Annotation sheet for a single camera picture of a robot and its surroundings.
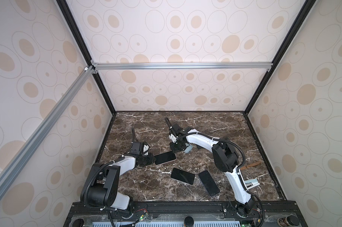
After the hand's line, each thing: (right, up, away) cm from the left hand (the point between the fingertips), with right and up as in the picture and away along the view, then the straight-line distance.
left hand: (158, 156), depth 91 cm
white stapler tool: (+55, -13, -10) cm, 57 cm away
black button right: (+63, -22, -29) cm, 73 cm away
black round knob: (+17, -22, -28) cm, 40 cm away
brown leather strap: (+60, -5, -1) cm, 60 cm away
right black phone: (+31, -14, -7) cm, 35 cm away
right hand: (+10, +2, +6) cm, 11 cm away
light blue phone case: (+20, +4, +8) cm, 22 cm away
